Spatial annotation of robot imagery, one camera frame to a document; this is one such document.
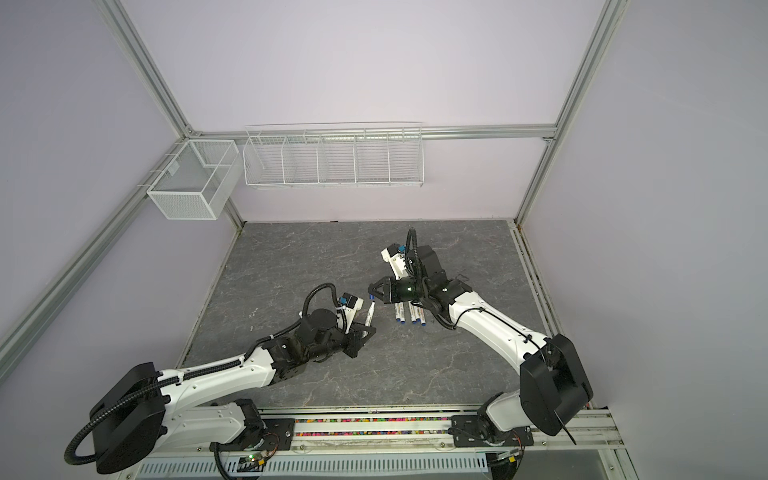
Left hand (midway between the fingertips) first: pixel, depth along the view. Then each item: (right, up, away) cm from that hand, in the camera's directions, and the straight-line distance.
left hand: (373, 334), depth 78 cm
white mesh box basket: (-59, +46, +19) cm, 77 cm away
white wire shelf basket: (-15, +54, +20) cm, 60 cm away
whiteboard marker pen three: (+13, +2, +15) cm, 20 cm away
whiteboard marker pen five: (-1, +5, -1) cm, 5 cm away
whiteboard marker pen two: (+12, +3, +16) cm, 20 cm away
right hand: (-1, +11, -1) cm, 11 cm away
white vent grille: (+21, -29, -8) cm, 37 cm away
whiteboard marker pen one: (+7, +2, +16) cm, 18 cm away
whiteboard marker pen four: (+14, +1, +15) cm, 21 cm away
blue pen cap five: (0, +10, -1) cm, 10 cm away
